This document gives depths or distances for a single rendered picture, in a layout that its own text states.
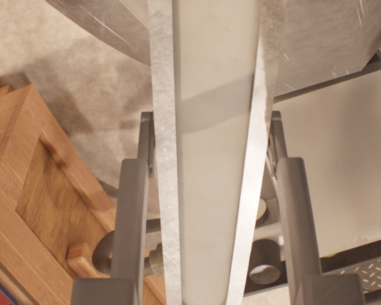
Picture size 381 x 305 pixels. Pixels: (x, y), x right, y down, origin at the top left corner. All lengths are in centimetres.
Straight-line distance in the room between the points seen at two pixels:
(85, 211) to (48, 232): 18
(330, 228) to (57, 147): 97
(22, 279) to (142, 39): 86
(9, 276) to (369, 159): 76
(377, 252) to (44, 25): 76
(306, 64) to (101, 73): 107
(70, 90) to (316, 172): 101
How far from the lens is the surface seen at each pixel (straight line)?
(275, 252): 89
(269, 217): 90
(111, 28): 21
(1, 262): 102
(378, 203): 36
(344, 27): 21
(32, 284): 108
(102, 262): 105
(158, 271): 98
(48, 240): 119
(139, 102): 132
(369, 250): 92
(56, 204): 125
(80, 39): 126
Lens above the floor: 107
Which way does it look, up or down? 51 degrees down
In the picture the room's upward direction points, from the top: 177 degrees counter-clockwise
